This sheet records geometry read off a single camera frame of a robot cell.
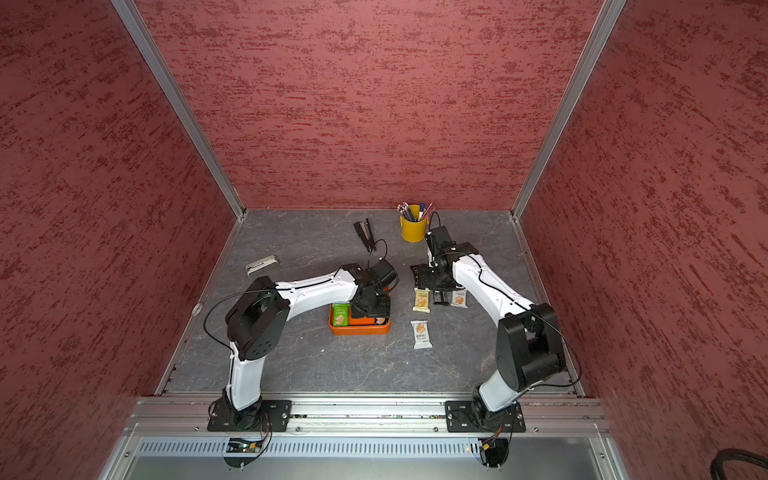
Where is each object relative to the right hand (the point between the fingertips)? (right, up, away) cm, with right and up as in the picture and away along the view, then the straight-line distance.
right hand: (427, 288), depth 87 cm
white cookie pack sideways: (+11, -5, +7) cm, 14 cm away
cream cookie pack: (-1, -5, +7) cm, 9 cm away
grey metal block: (-58, +5, +13) cm, 60 cm away
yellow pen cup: (-2, +18, +22) cm, 29 cm away
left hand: (-16, -10, +2) cm, 19 cm away
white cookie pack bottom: (-2, -14, 0) cm, 14 cm away
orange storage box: (-21, -11, -2) cm, 24 cm away
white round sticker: (-76, -9, +10) cm, 77 cm away
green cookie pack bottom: (-26, -8, +2) cm, 28 cm away
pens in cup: (+1, +25, +19) cm, 31 cm away
